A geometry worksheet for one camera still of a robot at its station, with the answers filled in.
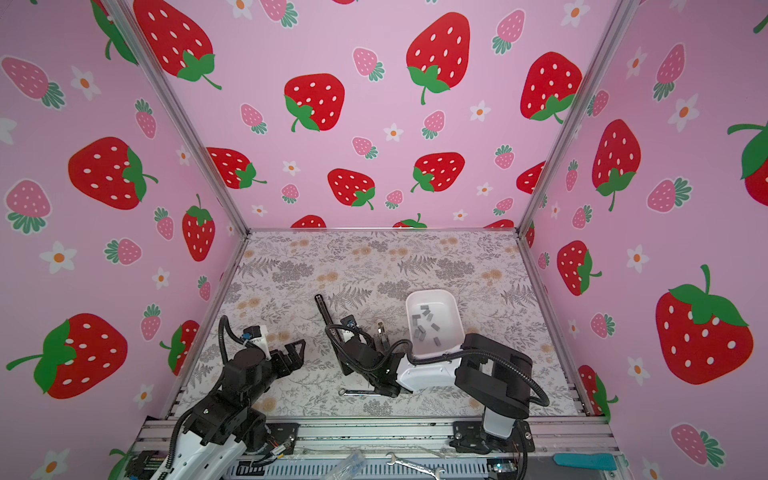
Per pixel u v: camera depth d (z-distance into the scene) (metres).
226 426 0.55
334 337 0.93
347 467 0.69
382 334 0.90
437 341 0.91
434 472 0.70
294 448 0.73
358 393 0.82
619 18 0.69
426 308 0.98
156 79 0.78
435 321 0.96
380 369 0.63
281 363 0.70
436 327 0.93
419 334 0.93
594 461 0.70
